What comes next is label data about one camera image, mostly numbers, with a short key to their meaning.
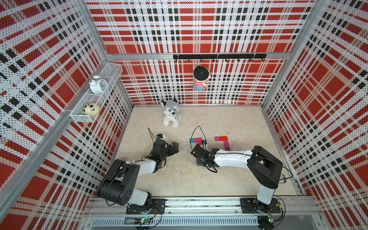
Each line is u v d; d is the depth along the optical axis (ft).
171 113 3.14
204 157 2.26
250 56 2.92
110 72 2.93
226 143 3.23
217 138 3.32
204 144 2.69
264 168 1.55
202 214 2.37
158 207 2.41
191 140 3.24
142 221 2.27
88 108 2.12
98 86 2.29
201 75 3.01
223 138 3.26
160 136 2.76
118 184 1.45
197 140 3.24
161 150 2.31
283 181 2.62
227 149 3.13
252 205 2.42
